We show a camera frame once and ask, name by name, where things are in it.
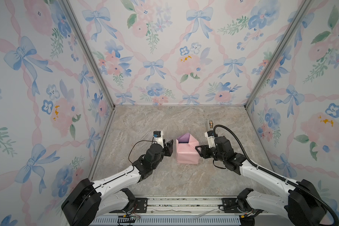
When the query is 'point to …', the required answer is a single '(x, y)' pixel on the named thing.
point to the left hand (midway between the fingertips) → (170, 139)
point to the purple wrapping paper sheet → (187, 149)
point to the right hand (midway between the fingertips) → (198, 147)
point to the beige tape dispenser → (210, 124)
